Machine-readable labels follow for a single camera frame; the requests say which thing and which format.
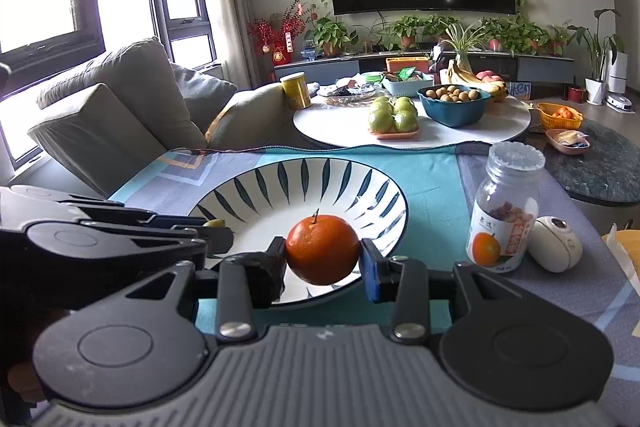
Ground dark marble round table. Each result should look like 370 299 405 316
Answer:
526 119 639 207

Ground red flower decoration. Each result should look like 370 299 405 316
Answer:
246 0 318 66

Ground banana bunch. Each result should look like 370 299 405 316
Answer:
445 60 508 102

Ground white bowl with blue stripes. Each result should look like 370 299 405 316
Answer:
186 157 410 307

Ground large orange mandarin with stem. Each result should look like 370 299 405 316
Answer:
285 211 361 286

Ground green apples on tray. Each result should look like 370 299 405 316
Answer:
369 96 420 139

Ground orange basket of mandarins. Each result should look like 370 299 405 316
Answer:
536 102 584 130

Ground grey sofa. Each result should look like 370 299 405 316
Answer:
28 38 300 195

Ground blue grey patterned tablecloth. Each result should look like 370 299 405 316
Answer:
110 142 639 426

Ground round white coffee table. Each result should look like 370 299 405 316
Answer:
292 83 533 152

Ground yellow can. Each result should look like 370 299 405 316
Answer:
280 72 311 110

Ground tall potted plant white pot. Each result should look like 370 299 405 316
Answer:
567 8 625 105

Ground pink dish with snacks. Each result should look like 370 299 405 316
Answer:
546 129 590 156

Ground clear candy jar orange label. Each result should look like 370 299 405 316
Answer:
466 142 546 273

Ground white oval gadget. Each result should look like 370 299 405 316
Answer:
527 216 584 273

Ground blue bowl of longans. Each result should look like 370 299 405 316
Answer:
418 84 491 128

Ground tv cabinet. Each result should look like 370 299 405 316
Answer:
271 50 576 90

